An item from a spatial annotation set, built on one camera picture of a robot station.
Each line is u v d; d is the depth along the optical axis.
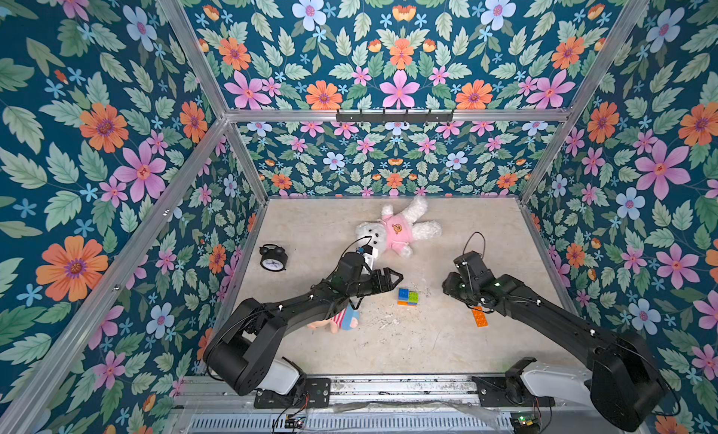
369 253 0.80
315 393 0.73
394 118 0.93
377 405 0.72
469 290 0.64
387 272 0.77
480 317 0.86
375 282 0.76
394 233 0.99
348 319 0.81
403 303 0.89
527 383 0.62
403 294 0.86
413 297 0.88
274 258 0.93
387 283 0.75
